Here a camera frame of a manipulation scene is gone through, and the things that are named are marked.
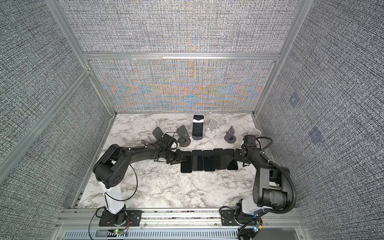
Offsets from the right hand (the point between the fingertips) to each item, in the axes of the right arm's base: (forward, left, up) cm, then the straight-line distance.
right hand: (240, 155), depth 94 cm
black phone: (-5, +33, +1) cm, 34 cm away
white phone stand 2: (+13, -11, +7) cm, 18 cm away
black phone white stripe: (+18, +26, +8) cm, 33 cm away
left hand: (-4, +35, 0) cm, 35 cm away
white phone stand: (+18, +16, +3) cm, 24 cm away
